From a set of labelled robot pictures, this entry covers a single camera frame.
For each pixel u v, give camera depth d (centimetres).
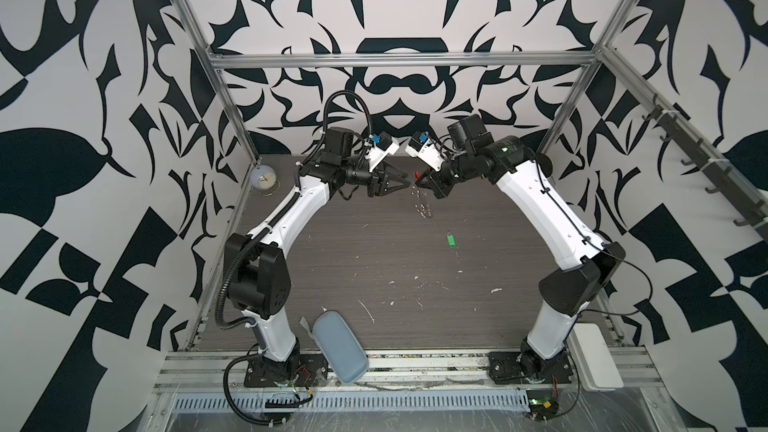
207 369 76
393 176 72
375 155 68
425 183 71
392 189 73
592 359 72
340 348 76
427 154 65
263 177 104
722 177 55
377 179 68
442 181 65
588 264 44
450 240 97
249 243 45
